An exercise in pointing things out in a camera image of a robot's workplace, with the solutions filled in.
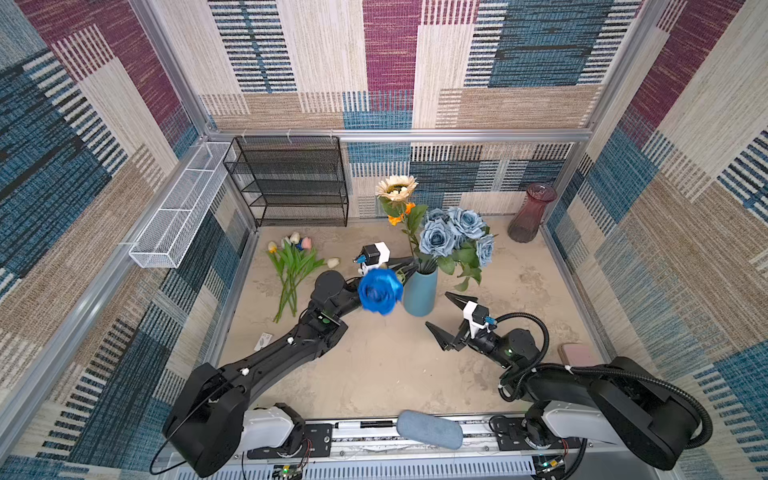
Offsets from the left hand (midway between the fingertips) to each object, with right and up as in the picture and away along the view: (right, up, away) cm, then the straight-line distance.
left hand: (415, 260), depth 66 cm
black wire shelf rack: (-41, +28, +42) cm, 65 cm away
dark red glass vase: (+41, +11, +39) cm, 58 cm away
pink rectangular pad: (+48, -27, +19) cm, 59 cm away
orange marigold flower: (-4, +10, +8) cm, 13 cm away
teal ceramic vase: (+3, -10, +20) cm, 22 cm away
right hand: (+6, -13, +10) cm, 17 cm away
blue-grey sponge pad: (+4, -41, +7) cm, 42 cm away
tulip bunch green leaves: (-38, -1, +39) cm, 54 cm away
